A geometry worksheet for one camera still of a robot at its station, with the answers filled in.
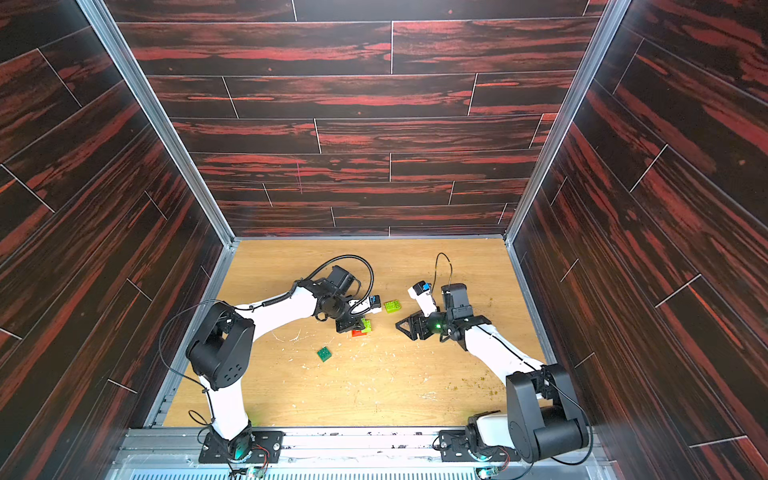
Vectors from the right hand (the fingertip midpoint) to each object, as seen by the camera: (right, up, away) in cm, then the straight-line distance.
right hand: (412, 318), depth 88 cm
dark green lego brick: (-26, -11, 0) cm, 29 cm away
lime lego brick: (-14, -3, +3) cm, 14 cm away
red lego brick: (-17, -5, +4) cm, 18 cm away
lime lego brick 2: (-6, +2, +10) cm, 12 cm away
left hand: (-15, -1, +4) cm, 16 cm away
